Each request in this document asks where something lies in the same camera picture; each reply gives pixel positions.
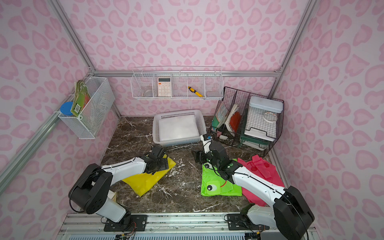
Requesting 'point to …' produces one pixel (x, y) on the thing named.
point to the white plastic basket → (178, 127)
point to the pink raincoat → (265, 170)
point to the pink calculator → (164, 86)
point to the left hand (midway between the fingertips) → (163, 164)
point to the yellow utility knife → (192, 90)
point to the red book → (233, 121)
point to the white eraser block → (222, 137)
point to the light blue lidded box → (267, 103)
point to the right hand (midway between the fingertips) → (196, 149)
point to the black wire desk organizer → (232, 96)
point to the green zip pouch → (253, 140)
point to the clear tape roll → (148, 93)
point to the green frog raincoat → (213, 184)
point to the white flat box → (256, 126)
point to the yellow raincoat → (141, 182)
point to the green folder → (215, 122)
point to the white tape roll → (270, 116)
